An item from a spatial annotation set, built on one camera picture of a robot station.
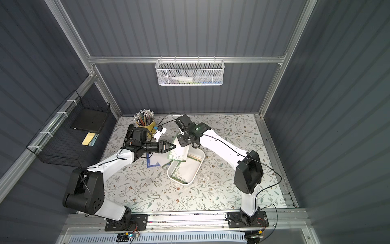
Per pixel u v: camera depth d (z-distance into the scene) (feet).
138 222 2.42
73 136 2.48
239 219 2.33
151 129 2.58
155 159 3.14
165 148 2.52
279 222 2.38
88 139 2.47
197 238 2.53
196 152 3.05
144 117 3.18
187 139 2.00
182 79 3.00
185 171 2.96
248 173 1.52
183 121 2.08
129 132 3.46
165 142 2.53
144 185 2.84
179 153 2.62
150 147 2.46
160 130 2.59
